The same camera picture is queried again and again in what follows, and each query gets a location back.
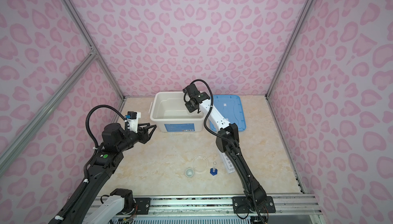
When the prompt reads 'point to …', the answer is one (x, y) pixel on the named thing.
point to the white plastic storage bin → (169, 113)
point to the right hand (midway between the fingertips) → (193, 103)
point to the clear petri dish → (200, 163)
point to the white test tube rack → (230, 167)
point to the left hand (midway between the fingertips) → (152, 123)
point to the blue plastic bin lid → (230, 107)
